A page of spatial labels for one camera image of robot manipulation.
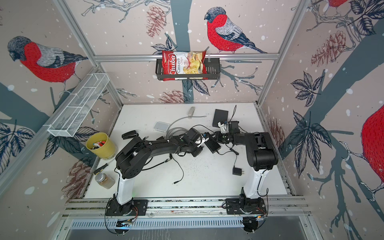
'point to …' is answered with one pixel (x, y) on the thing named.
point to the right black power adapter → (236, 171)
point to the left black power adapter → (171, 158)
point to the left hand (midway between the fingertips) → (201, 148)
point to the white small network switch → (161, 126)
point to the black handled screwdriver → (101, 168)
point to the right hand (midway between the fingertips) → (211, 139)
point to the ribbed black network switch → (212, 145)
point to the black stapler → (130, 134)
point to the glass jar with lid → (104, 180)
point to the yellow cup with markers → (100, 145)
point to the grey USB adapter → (191, 112)
